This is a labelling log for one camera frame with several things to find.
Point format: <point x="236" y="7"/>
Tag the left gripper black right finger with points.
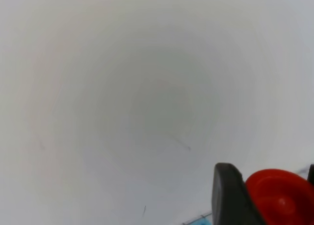
<point x="310" y="177"/>

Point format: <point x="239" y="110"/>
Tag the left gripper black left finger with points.
<point x="230" y="200"/>

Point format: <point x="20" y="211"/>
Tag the red capped tube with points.
<point x="282" y="197"/>

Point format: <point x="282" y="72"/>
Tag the blue test tube rack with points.
<point x="203" y="219"/>

